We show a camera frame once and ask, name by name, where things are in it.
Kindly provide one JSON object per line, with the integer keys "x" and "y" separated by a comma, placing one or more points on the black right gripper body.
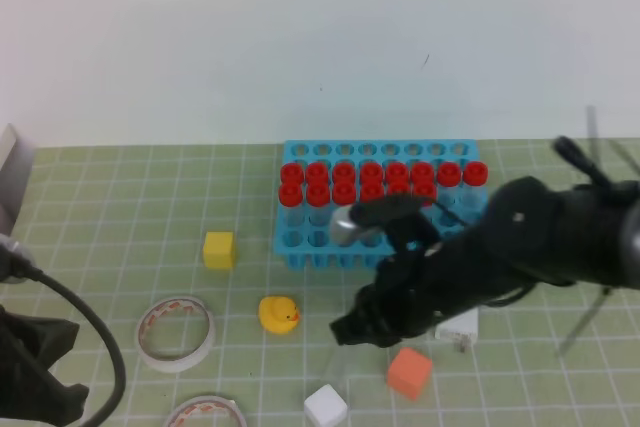
{"x": 421, "y": 286}

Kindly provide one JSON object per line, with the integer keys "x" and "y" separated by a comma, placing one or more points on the red-capped clear tube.
{"x": 339, "y": 367}

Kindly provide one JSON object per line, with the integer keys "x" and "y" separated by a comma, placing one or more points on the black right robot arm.
{"x": 528, "y": 234}

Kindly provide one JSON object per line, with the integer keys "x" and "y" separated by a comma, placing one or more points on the red-capped tube in rack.
{"x": 371, "y": 191}
{"x": 398, "y": 187}
{"x": 317, "y": 173}
{"x": 426, "y": 192}
{"x": 448, "y": 178}
{"x": 422, "y": 173}
{"x": 396, "y": 172}
{"x": 343, "y": 172}
{"x": 318, "y": 199}
{"x": 371, "y": 172}
{"x": 291, "y": 200}
{"x": 474, "y": 178}
{"x": 343, "y": 196}
{"x": 292, "y": 173}

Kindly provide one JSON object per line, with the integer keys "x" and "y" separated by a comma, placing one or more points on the blue test tube rack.
{"x": 309, "y": 245}

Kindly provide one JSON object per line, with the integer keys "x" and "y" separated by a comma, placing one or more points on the green grid cloth mat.
{"x": 124, "y": 227}

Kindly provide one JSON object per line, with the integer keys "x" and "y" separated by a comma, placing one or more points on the white power adapter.
{"x": 462, "y": 330}

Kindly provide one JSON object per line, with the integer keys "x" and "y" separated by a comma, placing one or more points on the orange foam cube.
{"x": 409, "y": 373}

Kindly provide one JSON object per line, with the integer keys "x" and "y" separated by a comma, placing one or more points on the yellow rubber duck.
{"x": 278, "y": 314}

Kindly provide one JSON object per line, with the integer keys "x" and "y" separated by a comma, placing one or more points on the white foam cube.
{"x": 325, "y": 407}

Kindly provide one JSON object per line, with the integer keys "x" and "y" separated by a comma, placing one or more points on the yellow foam cube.
{"x": 218, "y": 250}

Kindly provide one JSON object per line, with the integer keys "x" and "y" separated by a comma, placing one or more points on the white tape roll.
{"x": 208, "y": 404}
{"x": 175, "y": 334}

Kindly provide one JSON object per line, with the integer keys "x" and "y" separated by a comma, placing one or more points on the grey box at left edge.
{"x": 17, "y": 157}

